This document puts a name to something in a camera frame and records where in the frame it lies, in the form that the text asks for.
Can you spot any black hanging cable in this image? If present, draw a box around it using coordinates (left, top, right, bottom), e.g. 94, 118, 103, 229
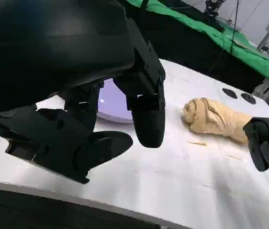
229, 0, 239, 56

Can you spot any lilac plate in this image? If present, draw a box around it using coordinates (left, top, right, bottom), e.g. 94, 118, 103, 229
95, 78, 135, 124

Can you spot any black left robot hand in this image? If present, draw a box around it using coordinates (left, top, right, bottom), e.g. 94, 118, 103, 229
0, 0, 166, 185

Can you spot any beige towel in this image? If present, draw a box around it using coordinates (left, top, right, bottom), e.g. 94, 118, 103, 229
183, 97, 253, 144

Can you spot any green cloth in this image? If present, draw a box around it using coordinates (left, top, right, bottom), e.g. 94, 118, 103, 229
146, 0, 269, 83

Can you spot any black backdrop cloth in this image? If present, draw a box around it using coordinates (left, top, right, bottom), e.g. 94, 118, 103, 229
124, 0, 269, 96

